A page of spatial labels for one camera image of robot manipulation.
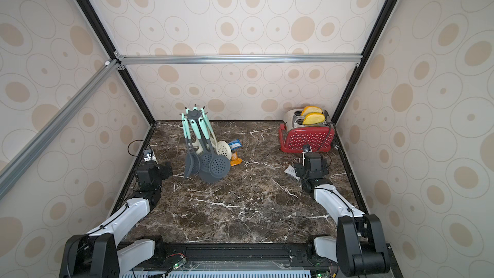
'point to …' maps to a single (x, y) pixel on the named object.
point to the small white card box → (291, 171)
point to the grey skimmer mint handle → (219, 165)
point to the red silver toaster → (294, 134)
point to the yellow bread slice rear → (311, 109)
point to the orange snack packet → (235, 160)
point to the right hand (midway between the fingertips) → (311, 161)
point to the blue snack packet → (235, 144)
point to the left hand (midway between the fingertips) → (159, 159)
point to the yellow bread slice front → (313, 118)
